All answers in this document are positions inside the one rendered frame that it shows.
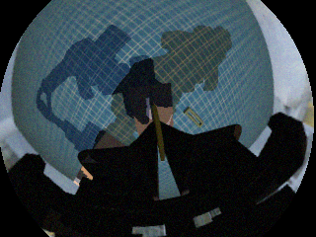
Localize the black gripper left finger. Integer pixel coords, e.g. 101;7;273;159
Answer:
78;122;158;201

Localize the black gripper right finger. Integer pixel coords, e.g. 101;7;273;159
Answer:
161;121;242;197

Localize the gold coin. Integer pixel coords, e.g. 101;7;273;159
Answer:
153;106;165;161

